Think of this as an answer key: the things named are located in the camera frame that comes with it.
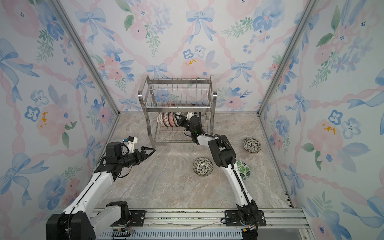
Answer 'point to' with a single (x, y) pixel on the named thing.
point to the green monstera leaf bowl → (244, 170)
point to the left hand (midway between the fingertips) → (151, 151)
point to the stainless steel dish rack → (180, 110)
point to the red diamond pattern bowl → (165, 119)
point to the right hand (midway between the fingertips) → (174, 114)
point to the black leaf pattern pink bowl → (251, 145)
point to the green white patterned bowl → (175, 120)
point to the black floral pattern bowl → (171, 119)
